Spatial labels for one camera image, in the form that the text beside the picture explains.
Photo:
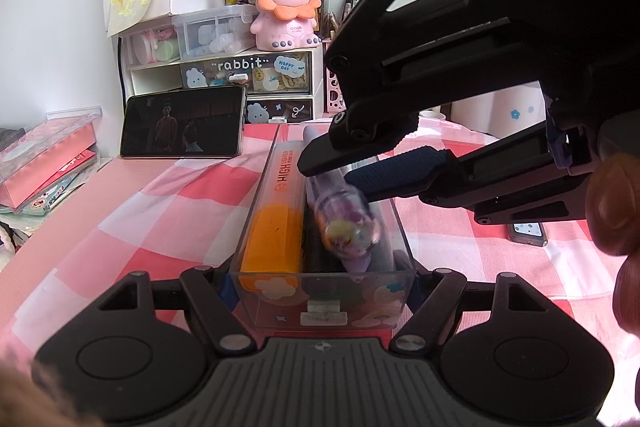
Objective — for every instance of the clear plastic storage containers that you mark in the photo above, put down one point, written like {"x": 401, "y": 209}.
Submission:
{"x": 200, "y": 34}

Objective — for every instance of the pink mesh pen holder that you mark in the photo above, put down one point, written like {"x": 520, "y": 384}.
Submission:
{"x": 332, "y": 82}

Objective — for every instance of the pink lion toy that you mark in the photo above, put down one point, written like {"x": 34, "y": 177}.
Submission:
{"x": 285, "y": 2}

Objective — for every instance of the clear plastic pencil box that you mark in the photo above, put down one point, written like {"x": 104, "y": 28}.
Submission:
{"x": 320, "y": 302}

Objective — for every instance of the orange highlighter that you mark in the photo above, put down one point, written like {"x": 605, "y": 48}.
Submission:
{"x": 275, "y": 217}

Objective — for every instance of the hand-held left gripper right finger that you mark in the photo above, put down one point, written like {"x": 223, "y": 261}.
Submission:
{"x": 435, "y": 302}

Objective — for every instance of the white desktop drawer organizer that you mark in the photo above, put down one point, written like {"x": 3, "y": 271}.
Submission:
{"x": 220, "y": 77}

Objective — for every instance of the black small box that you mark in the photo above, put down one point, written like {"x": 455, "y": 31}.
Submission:
{"x": 182, "y": 122}

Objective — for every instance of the bunch of slim dark pens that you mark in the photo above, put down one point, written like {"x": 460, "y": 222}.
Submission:
{"x": 347, "y": 7}

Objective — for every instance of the pink checkered tablecloth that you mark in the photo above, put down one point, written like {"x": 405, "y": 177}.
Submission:
{"x": 165, "y": 207}

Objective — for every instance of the purple pen with charm top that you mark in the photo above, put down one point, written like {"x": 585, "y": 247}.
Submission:
{"x": 345, "y": 222}

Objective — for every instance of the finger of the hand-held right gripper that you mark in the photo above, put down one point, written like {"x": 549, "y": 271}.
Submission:
{"x": 400, "y": 169}
{"x": 360, "y": 127}

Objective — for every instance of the person's right hand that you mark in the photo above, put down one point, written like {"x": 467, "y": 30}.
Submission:
{"x": 615, "y": 207}

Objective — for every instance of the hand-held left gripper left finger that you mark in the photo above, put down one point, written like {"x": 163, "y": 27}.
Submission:
{"x": 228, "y": 294}

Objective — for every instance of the dirty white eraser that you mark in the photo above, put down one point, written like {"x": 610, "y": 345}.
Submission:
{"x": 527, "y": 234}

